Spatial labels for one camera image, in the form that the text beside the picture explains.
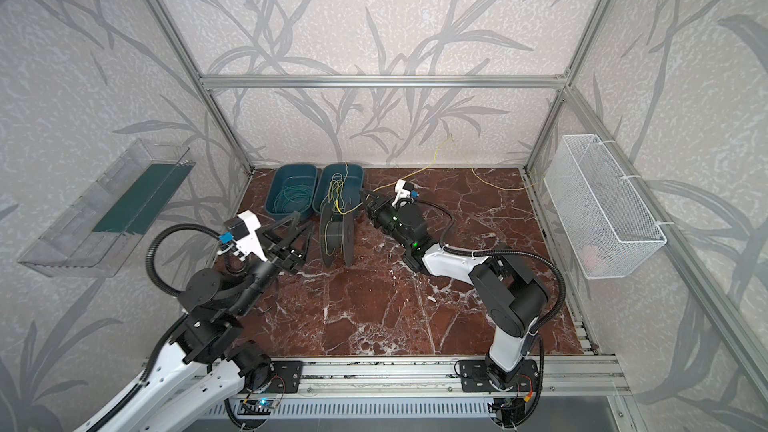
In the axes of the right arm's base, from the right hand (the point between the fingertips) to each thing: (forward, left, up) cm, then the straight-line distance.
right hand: (357, 182), depth 77 cm
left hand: (-17, +7, +10) cm, 21 cm away
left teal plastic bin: (+28, +33, -26) cm, 50 cm away
